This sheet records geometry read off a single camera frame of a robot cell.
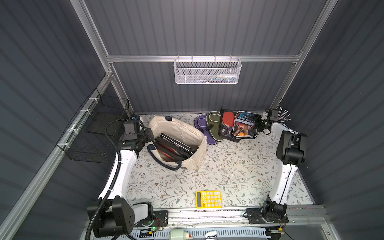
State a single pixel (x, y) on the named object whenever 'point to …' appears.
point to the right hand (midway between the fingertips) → (253, 120)
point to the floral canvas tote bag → (181, 131)
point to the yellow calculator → (210, 199)
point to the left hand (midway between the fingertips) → (151, 132)
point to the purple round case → (200, 123)
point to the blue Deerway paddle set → (244, 124)
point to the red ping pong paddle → (228, 120)
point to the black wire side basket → (85, 139)
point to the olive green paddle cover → (213, 121)
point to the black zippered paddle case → (172, 149)
